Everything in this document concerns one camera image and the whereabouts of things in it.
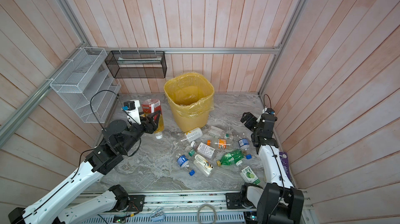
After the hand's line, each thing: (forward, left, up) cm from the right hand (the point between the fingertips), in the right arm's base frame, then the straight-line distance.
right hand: (249, 116), depth 85 cm
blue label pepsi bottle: (-22, +36, -12) cm, 44 cm away
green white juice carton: (-28, +1, -15) cm, 31 cm away
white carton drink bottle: (-23, +25, -12) cm, 36 cm away
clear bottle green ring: (-1, +17, -16) cm, 24 cm away
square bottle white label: (-14, +25, -15) cm, 32 cm away
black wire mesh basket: (+37, +71, +9) cm, 80 cm away
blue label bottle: (-11, +2, -13) cm, 17 cm away
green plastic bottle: (-18, +8, -14) cm, 24 cm away
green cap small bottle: (-15, +33, -13) cm, 38 cm away
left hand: (-12, +46, +16) cm, 50 cm away
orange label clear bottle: (-11, +14, -13) cm, 22 cm away
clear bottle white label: (-6, +31, -11) cm, 34 cm away
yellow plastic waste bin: (+21, +34, -6) cm, 40 cm away
